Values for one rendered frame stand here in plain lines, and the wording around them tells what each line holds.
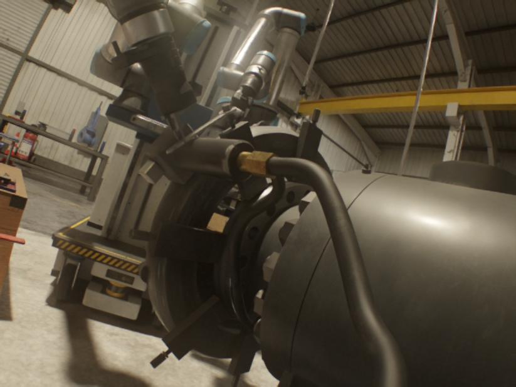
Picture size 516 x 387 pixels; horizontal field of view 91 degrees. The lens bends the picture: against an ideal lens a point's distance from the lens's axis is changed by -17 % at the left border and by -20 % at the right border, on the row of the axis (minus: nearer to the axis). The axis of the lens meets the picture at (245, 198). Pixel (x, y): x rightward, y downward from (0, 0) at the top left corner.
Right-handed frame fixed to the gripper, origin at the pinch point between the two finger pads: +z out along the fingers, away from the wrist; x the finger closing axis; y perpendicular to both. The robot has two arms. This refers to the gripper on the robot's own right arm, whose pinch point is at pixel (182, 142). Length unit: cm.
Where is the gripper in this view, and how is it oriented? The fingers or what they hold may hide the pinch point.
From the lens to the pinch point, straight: 62.2
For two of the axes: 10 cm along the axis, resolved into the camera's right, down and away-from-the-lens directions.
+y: 5.0, -5.6, 6.6
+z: 3.0, 8.3, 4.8
